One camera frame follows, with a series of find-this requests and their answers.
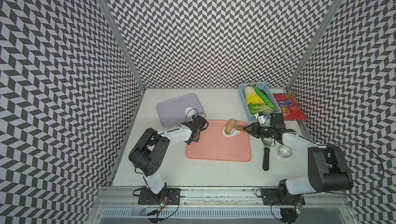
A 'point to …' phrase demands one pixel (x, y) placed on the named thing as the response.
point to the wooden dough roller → (232, 125)
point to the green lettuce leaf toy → (256, 108)
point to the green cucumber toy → (263, 96)
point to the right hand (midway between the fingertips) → (245, 132)
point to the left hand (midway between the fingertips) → (188, 135)
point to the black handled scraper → (267, 142)
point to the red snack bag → (290, 107)
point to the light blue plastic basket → (264, 86)
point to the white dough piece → (233, 132)
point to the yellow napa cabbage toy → (251, 96)
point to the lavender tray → (172, 112)
